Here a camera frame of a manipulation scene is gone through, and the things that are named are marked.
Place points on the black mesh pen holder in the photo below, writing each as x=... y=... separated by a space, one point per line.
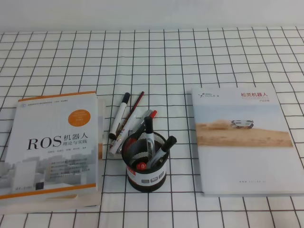
x=135 y=151

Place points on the upright black marker in holder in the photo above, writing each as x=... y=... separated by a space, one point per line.
x=149 y=137

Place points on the silver grey pen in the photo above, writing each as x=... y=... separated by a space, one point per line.
x=139 y=122

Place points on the red cap gel pen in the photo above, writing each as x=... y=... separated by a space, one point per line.
x=139 y=132

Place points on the white printed marker pen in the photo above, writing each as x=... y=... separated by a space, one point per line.
x=123 y=134

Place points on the leaning black marker in holder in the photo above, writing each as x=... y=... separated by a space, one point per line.
x=164 y=150

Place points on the red pen inside holder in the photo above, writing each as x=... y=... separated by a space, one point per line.
x=141 y=166

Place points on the dark red pencil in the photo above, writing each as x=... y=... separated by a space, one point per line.
x=130 y=113

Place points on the white marker black cap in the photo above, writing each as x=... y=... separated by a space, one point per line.
x=118 y=117

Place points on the white AgileX product brochure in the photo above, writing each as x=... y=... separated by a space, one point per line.
x=244 y=143

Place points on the thin book under textbook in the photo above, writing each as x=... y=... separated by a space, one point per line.
x=77 y=201

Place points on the white ROS robotics textbook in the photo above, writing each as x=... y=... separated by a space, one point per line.
x=53 y=148

